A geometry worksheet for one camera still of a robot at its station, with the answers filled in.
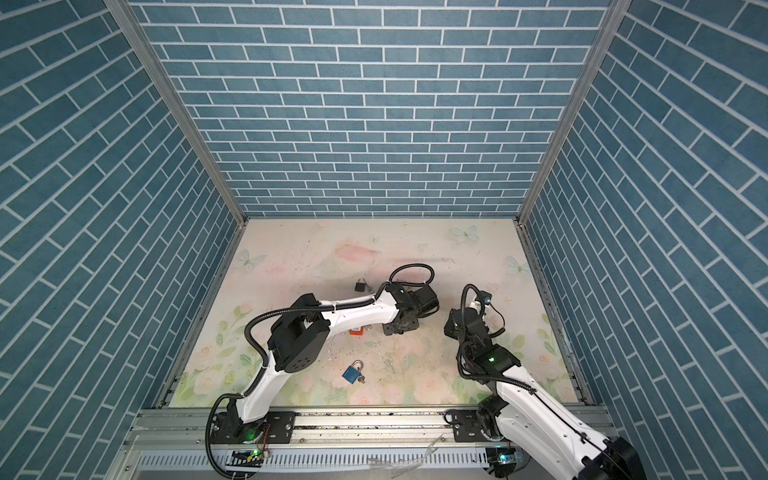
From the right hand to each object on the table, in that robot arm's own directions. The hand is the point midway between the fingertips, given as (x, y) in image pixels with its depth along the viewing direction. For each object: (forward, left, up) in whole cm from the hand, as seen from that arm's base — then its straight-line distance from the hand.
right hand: (454, 310), depth 84 cm
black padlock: (+12, +30, -9) cm, 34 cm away
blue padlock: (-17, +28, -9) cm, 34 cm away
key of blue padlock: (-18, +25, -10) cm, 32 cm away
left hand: (-1, +13, -10) cm, 17 cm away
